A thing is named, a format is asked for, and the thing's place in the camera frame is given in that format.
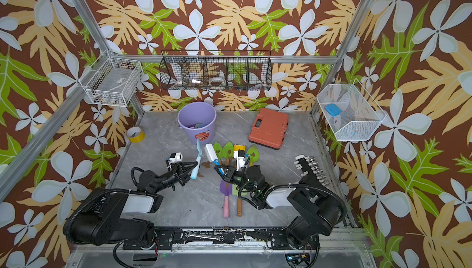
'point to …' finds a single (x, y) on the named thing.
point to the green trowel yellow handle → (253, 153)
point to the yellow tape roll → (135, 134)
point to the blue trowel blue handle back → (200, 125)
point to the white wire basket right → (351, 112)
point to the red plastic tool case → (269, 128)
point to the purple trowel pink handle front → (226, 189)
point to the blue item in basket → (334, 110)
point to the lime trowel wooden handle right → (239, 207)
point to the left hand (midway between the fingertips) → (198, 165)
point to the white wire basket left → (112, 79)
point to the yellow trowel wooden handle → (241, 147)
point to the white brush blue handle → (214, 157)
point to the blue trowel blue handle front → (195, 173)
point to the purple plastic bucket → (196, 117)
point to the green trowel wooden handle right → (227, 152)
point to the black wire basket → (216, 70)
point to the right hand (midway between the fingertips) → (213, 169)
